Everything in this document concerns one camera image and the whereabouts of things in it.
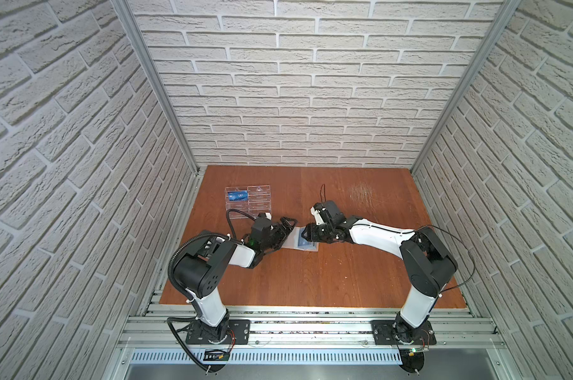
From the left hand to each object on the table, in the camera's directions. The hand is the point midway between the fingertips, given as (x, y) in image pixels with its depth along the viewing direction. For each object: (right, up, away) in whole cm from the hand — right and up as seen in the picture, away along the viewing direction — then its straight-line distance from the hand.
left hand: (298, 224), depth 92 cm
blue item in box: (-27, +11, +9) cm, 31 cm away
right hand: (+4, -4, 0) cm, 6 cm away
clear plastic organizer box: (-20, +9, +11) cm, 25 cm away
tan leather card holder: (-1, -7, +3) cm, 8 cm away
